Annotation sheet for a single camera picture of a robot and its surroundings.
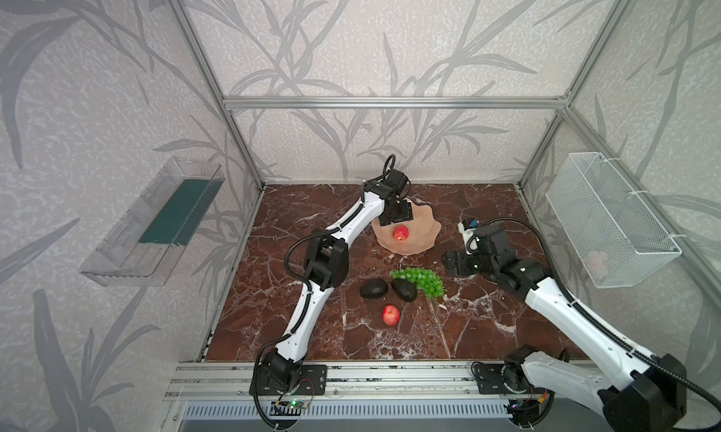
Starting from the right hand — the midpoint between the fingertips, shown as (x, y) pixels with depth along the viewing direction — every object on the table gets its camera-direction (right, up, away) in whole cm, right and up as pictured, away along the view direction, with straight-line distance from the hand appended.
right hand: (453, 253), depth 81 cm
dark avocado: (-24, -12, +6) cm, 27 cm away
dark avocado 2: (-13, -12, +4) cm, 18 cm away
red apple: (-18, -18, 0) cm, 26 cm away
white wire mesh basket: (+33, +7, -18) cm, 38 cm away
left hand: (-12, +10, +18) cm, 24 cm away
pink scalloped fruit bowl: (-5, +4, +22) cm, 23 cm away
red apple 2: (-14, +4, +18) cm, 23 cm away
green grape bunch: (-6, -10, +8) cm, 14 cm away
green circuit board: (-43, -37, -10) cm, 57 cm away
